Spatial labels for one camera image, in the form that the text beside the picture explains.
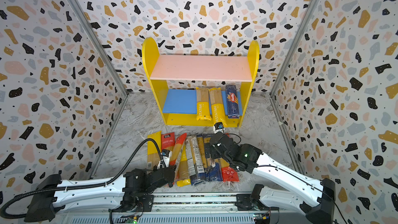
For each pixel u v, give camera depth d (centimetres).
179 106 99
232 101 92
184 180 78
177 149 81
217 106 92
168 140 92
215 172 81
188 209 73
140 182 56
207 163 85
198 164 82
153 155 87
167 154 69
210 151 64
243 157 49
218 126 64
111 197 49
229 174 81
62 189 44
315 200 39
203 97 97
